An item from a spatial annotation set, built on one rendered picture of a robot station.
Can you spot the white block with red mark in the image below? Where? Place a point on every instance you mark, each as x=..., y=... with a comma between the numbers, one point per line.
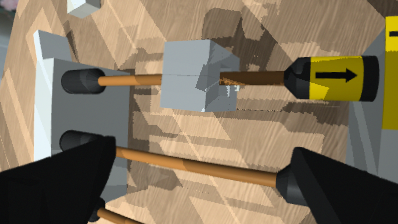
x=82, y=8

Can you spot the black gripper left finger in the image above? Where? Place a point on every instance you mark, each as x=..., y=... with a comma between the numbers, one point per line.
x=59, y=189

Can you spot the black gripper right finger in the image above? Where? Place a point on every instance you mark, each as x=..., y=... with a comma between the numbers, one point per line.
x=340, y=194

